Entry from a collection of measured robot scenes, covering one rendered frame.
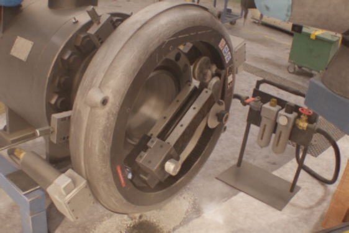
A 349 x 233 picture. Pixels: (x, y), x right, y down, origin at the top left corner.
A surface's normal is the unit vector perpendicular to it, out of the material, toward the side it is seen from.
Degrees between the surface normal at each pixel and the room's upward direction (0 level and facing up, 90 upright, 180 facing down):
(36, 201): 90
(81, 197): 90
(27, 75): 78
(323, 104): 90
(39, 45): 55
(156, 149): 38
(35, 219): 90
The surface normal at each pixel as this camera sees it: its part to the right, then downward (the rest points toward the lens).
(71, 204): 0.77, 0.36
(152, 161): -0.28, -0.55
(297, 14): -0.13, 0.95
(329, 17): -0.12, 0.86
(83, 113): -0.56, 0.03
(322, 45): -0.58, 0.28
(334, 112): -0.93, 0.04
